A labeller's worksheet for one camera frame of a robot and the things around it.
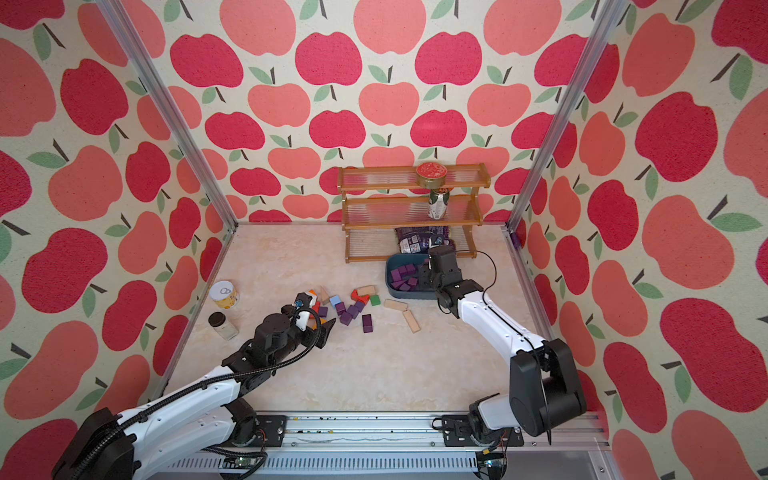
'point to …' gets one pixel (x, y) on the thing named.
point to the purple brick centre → (367, 323)
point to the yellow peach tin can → (224, 294)
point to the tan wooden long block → (411, 321)
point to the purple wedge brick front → (396, 275)
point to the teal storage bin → (402, 274)
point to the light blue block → (335, 300)
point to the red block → (364, 298)
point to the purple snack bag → (420, 239)
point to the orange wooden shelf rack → (386, 211)
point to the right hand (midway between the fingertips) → (433, 271)
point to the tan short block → (367, 290)
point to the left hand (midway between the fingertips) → (321, 317)
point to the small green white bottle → (438, 200)
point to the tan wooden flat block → (395, 304)
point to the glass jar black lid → (219, 322)
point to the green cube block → (375, 300)
